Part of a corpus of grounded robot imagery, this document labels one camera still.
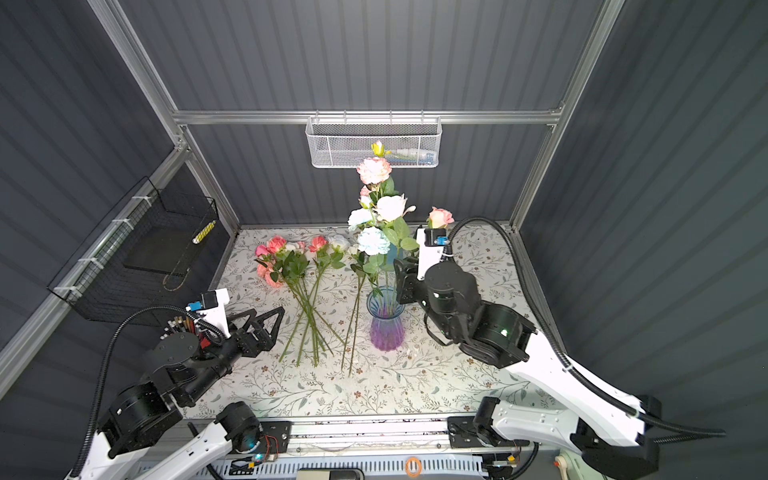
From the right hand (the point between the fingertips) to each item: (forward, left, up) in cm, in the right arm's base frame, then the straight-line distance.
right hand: (401, 264), depth 60 cm
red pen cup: (-2, +57, -22) cm, 61 cm away
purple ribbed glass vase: (+2, +4, -33) cm, 33 cm away
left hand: (-7, +27, -7) cm, 29 cm away
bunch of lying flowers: (+25, +35, -33) cm, 54 cm away
